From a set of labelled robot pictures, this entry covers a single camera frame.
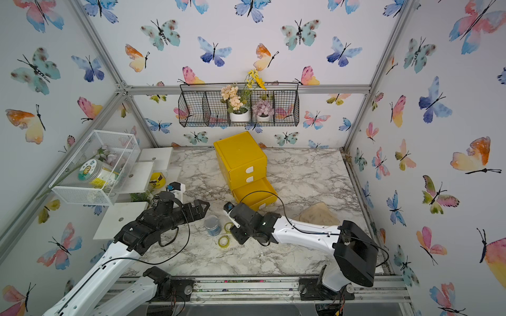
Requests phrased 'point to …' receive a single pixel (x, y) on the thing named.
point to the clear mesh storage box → (116, 150)
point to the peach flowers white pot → (237, 112)
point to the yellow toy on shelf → (157, 180)
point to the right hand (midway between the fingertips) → (238, 222)
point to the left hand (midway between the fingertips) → (203, 205)
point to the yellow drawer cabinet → (246, 164)
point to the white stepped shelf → (128, 205)
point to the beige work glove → (317, 213)
